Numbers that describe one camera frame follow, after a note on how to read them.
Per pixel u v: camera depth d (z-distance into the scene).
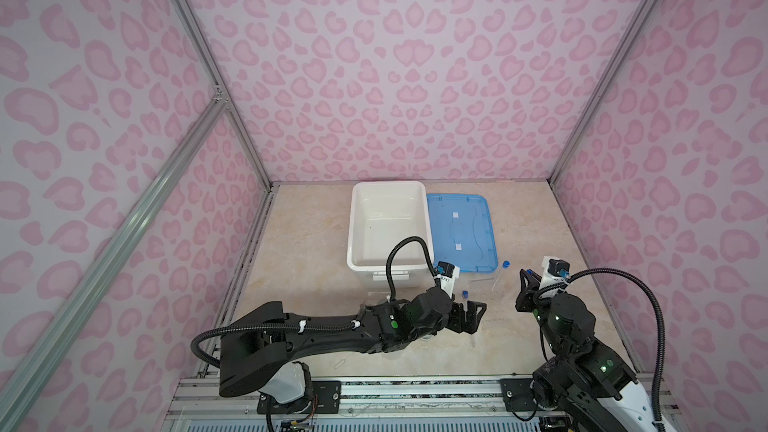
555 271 0.60
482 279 0.94
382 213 1.07
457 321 0.63
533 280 0.72
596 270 0.55
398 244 0.57
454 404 0.72
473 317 0.64
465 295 0.90
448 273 0.65
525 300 0.64
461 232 1.06
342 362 0.78
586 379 0.51
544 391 0.64
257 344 0.46
